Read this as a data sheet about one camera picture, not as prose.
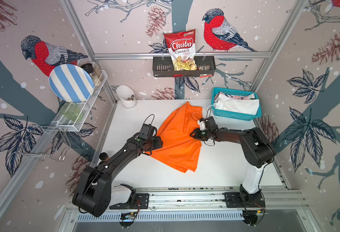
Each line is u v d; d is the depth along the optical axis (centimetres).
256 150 52
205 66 91
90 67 80
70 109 70
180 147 91
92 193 40
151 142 74
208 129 81
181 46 80
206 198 76
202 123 93
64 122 67
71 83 72
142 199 73
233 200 73
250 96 112
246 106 106
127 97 117
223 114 106
